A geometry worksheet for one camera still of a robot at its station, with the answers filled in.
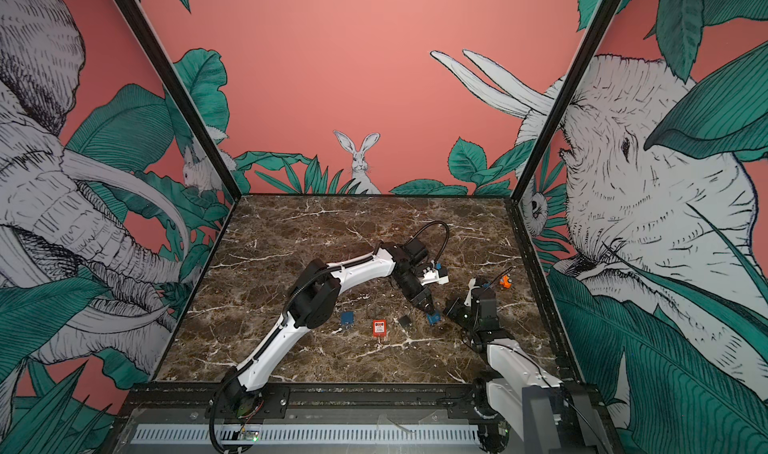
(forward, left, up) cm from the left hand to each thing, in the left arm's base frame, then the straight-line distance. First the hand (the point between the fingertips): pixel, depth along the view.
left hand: (434, 308), depth 87 cm
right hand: (+3, -3, 0) cm, 5 cm away
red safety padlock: (-4, +16, -3) cm, 17 cm away
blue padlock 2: (-2, 0, -3) cm, 4 cm away
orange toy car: (+9, -25, -3) cm, 27 cm away
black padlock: (-2, +8, -4) cm, 10 cm away
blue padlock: (-1, +26, -3) cm, 26 cm away
